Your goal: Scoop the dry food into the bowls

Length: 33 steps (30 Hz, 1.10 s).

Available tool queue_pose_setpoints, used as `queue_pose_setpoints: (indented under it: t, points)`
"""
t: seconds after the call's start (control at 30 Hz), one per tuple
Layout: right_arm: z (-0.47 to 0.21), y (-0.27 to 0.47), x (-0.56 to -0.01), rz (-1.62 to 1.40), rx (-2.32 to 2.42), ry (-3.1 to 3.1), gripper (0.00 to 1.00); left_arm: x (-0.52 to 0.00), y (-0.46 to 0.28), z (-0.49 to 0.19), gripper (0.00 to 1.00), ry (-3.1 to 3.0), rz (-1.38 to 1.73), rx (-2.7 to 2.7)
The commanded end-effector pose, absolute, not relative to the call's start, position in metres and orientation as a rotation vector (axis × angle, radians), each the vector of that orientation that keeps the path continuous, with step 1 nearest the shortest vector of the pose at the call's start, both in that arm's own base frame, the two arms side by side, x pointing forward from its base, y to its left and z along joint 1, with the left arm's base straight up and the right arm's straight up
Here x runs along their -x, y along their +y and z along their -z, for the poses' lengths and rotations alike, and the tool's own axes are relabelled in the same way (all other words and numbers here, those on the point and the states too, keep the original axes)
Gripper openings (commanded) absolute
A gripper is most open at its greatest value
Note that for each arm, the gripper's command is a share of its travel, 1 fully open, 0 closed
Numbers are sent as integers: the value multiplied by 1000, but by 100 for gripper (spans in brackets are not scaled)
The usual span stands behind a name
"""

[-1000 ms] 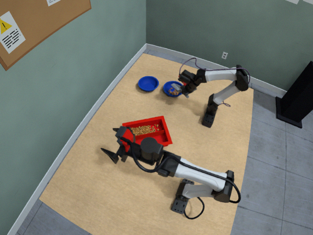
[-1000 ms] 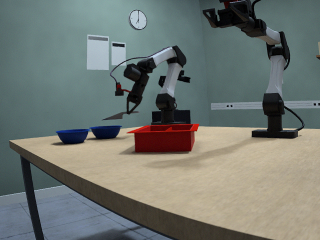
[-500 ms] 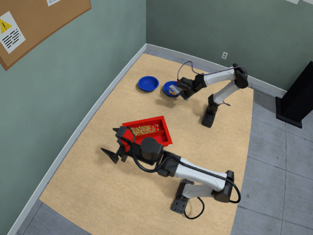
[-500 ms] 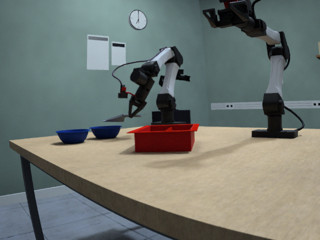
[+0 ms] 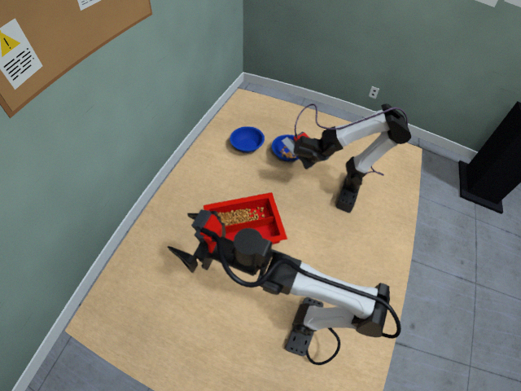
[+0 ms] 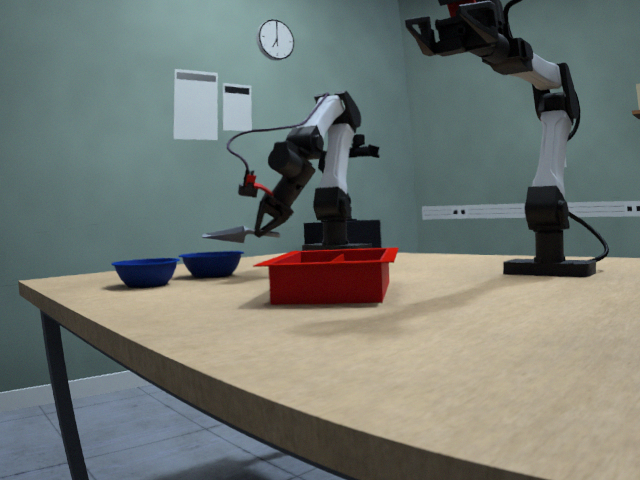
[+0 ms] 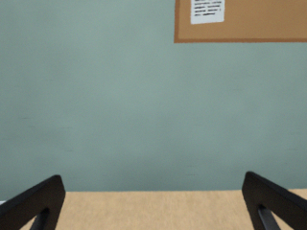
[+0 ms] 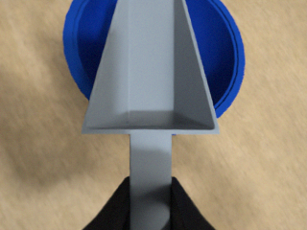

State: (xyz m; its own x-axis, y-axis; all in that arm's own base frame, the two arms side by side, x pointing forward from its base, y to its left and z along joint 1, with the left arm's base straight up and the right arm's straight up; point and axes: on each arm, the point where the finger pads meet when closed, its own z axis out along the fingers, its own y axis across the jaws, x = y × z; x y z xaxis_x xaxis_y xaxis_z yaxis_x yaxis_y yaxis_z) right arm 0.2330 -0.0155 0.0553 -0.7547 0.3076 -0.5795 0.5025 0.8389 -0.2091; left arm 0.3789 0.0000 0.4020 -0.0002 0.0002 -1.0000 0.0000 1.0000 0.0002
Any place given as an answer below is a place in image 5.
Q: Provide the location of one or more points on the red box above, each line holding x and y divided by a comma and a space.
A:
270, 226

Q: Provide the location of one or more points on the blue bowl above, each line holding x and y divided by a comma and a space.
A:
247, 138
278, 145

